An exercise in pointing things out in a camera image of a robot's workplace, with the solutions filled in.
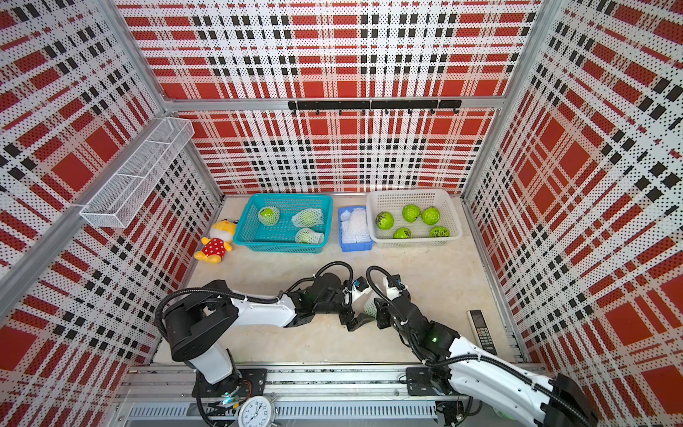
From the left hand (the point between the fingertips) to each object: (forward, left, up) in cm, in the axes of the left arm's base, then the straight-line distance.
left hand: (370, 303), depth 83 cm
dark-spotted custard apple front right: (+27, -27, +2) cm, 39 cm away
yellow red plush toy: (+25, +56, 0) cm, 62 cm away
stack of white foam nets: (+29, +5, +3) cm, 29 cm away
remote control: (-7, -35, -5) cm, 36 cm away
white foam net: (0, 0, +4) cm, 4 cm away
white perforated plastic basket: (+45, -12, 0) cm, 47 cm away
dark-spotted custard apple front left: (+34, -7, 0) cm, 34 cm away
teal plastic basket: (+38, +36, -5) cm, 52 cm away
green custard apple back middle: (+38, -18, 0) cm, 43 cm away
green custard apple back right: (+36, -26, +1) cm, 44 cm away
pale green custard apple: (-2, 0, +1) cm, 2 cm away
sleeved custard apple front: (+25, +23, +2) cm, 34 cm away
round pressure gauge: (-28, +30, -1) cm, 41 cm away
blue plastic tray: (+23, +9, -3) cm, 25 cm away
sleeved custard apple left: (+36, +40, +1) cm, 54 cm away
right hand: (0, -3, +3) cm, 4 cm away
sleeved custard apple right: (+35, +24, +1) cm, 43 cm away
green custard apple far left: (+27, -13, +1) cm, 30 cm away
